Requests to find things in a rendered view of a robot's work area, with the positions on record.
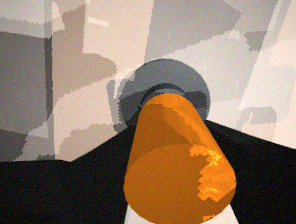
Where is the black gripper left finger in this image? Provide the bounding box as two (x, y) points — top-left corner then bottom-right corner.
(0, 125), (137, 224)

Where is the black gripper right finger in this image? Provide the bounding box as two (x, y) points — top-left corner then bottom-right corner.
(203, 120), (296, 224)

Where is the orange knob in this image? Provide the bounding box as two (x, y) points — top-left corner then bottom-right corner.
(123, 93), (237, 224)

